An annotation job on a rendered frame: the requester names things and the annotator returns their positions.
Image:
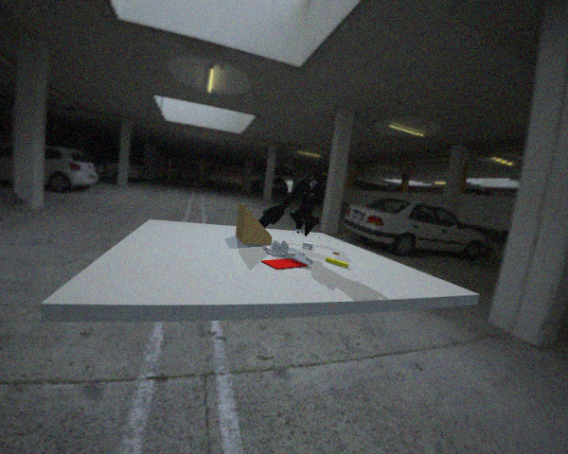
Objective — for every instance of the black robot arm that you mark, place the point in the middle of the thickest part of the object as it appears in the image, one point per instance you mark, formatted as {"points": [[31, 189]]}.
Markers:
{"points": [[274, 213]]}

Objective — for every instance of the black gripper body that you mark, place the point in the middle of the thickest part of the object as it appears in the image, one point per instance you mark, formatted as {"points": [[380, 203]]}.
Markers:
{"points": [[308, 218]]}

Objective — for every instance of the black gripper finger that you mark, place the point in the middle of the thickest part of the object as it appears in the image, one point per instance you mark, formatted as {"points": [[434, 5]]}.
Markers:
{"points": [[308, 227], [299, 223]]}

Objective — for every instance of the yellow bar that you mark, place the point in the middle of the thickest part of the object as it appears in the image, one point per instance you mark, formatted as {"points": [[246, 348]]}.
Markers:
{"points": [[336, 262]]}

